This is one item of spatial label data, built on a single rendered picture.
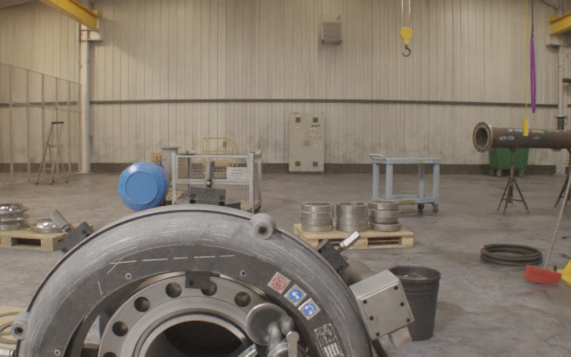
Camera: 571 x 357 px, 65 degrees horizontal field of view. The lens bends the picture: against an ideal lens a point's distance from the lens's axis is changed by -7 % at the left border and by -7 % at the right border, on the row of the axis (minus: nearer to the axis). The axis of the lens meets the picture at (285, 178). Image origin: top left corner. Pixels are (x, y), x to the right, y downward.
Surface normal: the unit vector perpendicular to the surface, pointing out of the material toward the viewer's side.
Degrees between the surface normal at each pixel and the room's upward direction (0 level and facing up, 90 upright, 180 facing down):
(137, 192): 90
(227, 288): 90
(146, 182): 90
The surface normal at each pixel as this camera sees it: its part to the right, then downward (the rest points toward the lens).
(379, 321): 0.10, 0.07
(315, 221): -0.20, 0.07
